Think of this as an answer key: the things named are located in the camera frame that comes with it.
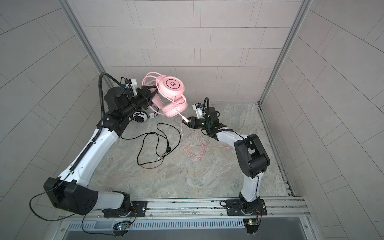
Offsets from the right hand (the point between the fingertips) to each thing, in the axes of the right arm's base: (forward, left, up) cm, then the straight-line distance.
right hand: (184, 122), depth 85 cm
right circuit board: (-48, -29, -19) cm, 59 cm away
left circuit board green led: (-46, +29, -13) cm, 56 cm away
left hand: (-1, +7, +27) cm, 28 cm away
